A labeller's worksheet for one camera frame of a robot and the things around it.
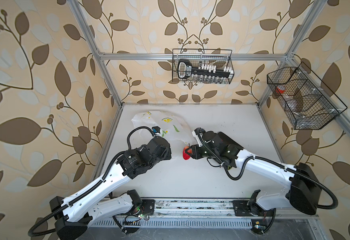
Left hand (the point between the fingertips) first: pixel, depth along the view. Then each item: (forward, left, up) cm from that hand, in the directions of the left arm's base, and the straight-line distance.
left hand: (171, 147), depth 70 cm
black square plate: (-5, -25, +10) cm, 27 cm away
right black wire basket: (+20, -67, +11) cm, 71 cm away
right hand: (+2, -8, -8) cm, 12 cm away
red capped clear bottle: (+38, -63, +6) cm, 74 cm away
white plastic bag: (+22, +3, -11) cm, 25 cm away
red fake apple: (0, -7, -9) cm, 12 cm away
